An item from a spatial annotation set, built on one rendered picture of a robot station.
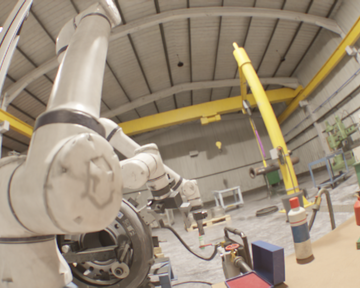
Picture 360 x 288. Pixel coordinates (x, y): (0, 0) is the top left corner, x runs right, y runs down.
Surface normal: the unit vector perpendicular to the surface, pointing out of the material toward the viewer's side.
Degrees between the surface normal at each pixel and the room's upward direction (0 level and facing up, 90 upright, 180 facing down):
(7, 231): 91
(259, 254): 90
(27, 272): 68
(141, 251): 90
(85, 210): 101
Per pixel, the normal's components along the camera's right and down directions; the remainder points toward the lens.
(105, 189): 0.96, -0.11
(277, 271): 0.04, -0.31
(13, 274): 0.22, -0.67
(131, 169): -0.14, 0.02
